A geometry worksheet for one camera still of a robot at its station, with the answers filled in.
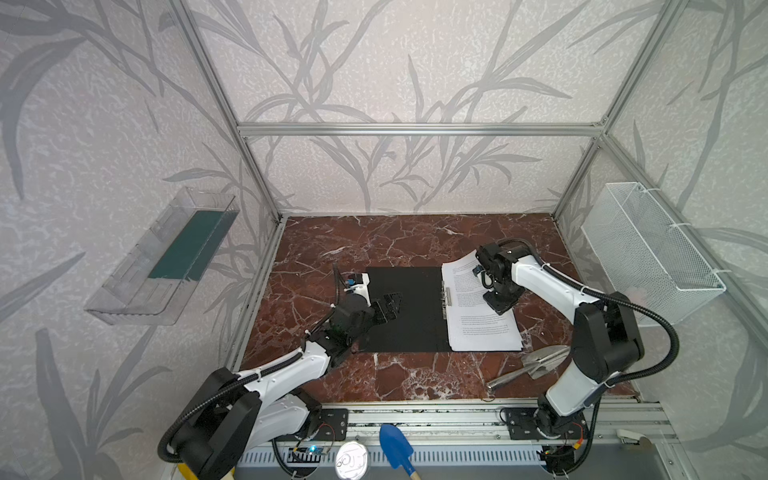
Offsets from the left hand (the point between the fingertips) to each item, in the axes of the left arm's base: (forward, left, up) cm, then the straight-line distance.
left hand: (396, 290), depth 83 cm
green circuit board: (-37, +21, -15) cm, 45 cm away
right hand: (+2, -33, -6) cm, 33 cm away
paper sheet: (-4, -24, -13) cm, 27 cm away
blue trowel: (-36, -1, -13) cm, 38 cm away
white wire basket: (-3, -54, +22) cm, 59 cm away
